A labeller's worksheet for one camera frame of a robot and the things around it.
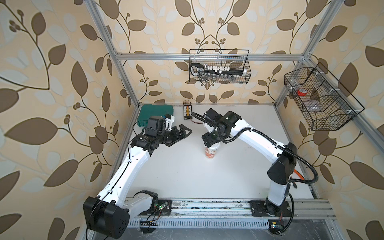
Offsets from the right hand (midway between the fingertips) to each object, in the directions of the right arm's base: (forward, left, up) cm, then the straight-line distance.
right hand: (211, 140), depth 81 cm
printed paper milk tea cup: (-4, +1, -6) cm, 7 cm away
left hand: (0, +14, +9) cm, 17 cm away
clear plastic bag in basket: (+7, -50, +17) cm, 53 cm away
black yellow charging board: (+36, +15, -15) cm, 42 cm away
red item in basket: (+19, -50, +15) cm, 56 cm away
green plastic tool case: (+36, +41, -12) cm, 56 cm away
